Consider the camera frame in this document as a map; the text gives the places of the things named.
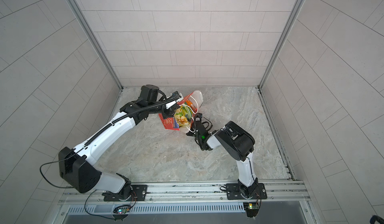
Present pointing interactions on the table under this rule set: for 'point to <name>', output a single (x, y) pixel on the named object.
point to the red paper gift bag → (194, 101)
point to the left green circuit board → (122, 210)
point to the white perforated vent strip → (237, 206)
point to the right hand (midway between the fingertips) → (185, 126)
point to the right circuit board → (252, 209)
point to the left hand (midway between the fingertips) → (182, 103)
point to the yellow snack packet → (183, 115)
